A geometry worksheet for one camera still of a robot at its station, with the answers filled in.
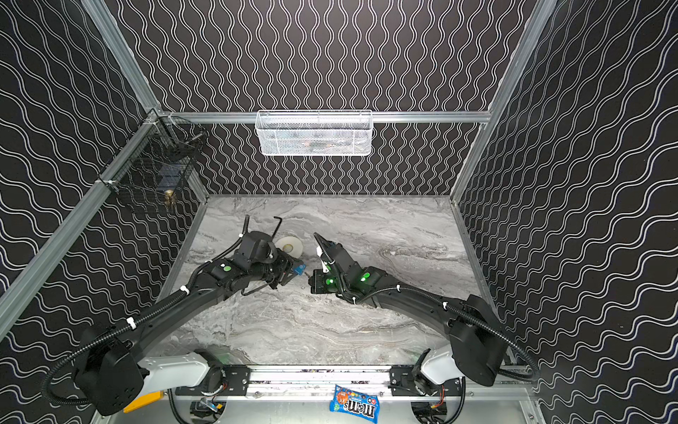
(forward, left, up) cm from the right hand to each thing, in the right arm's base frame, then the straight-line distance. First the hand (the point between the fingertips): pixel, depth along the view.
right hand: (308, 282), depth 79 cm
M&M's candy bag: (-29, -14, -13) cm, 34 cm away
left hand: (+3, -1, +6) cm, 6 cm away
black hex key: (+32, +18, -12) cm, 38 cm away
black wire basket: (+37, +57, +15) cm, 69 cm away
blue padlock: (+3, +3, +2) cm, 5 cm away
